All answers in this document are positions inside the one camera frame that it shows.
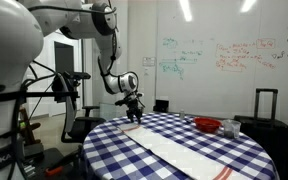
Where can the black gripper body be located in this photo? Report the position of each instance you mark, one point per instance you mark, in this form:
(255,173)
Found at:
(134,105)

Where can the white cloth with red stripes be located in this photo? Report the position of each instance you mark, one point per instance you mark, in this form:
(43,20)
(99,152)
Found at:
(167,150)

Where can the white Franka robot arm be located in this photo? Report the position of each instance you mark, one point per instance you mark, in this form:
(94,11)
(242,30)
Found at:
(4,40)

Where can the black box behind table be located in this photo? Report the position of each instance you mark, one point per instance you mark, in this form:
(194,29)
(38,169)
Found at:
(160,106)

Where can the white door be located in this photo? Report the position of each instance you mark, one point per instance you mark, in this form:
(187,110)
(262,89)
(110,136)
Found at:
(96,95)

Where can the blue white checkered tablecloth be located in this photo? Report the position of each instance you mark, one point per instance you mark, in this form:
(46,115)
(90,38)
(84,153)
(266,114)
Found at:
(117,156)

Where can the black office chair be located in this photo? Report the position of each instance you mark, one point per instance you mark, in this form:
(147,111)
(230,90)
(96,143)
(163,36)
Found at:
(80,126)

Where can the red bowl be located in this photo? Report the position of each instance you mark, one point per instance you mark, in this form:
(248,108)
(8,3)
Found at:
(206,124)

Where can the clear plastic cup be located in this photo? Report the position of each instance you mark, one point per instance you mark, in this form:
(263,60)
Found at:
(231,129)

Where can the brown wooden stand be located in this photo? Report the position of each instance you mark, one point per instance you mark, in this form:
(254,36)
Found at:
(27,128)

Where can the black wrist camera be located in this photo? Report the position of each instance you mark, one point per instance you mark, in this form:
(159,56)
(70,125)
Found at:
(120,102)

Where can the white wall switch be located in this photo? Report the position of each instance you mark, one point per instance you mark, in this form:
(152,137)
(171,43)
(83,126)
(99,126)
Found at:
(146,71)

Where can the white paper wall sign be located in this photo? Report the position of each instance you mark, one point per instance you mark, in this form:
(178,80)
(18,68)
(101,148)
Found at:
(148,61)

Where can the black camera on mount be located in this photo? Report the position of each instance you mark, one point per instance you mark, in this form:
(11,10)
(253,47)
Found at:
(79,75)

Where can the wall whiteboard with writing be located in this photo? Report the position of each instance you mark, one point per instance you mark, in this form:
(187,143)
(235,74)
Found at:
(217,83)

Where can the black horizontal mount bar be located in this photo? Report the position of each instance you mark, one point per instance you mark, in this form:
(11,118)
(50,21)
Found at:
(44,94)

